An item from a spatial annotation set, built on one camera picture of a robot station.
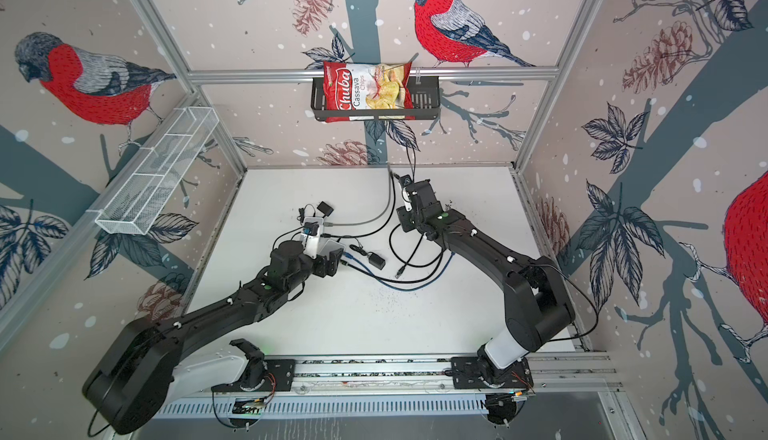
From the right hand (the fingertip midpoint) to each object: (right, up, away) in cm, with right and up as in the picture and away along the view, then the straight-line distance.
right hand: (404, 212), depth 88 cm
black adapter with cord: (-29, +1, +18) cm, 35 cm away
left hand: (-22, -10, -4) cm, 24 cm away
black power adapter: (-10, -15, +4) cm, 18 cm away
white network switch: (-24, -6, -13) cm, 28 cm away
